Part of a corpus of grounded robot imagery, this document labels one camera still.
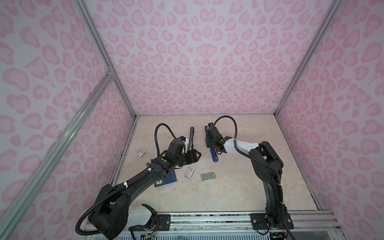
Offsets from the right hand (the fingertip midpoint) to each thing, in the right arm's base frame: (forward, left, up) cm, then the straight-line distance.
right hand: (210, 137), depth 100 cm
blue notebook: (-27, +25, -5) cm, 37 cm away
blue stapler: (-11, -2, -2) cm, 11 cm away
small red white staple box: (-12, +45, -2) cm, 46 cm away
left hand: (-18, +8, +10) cm, 22 cm away
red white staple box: (-23, +13, -5) cm, 27 cm away
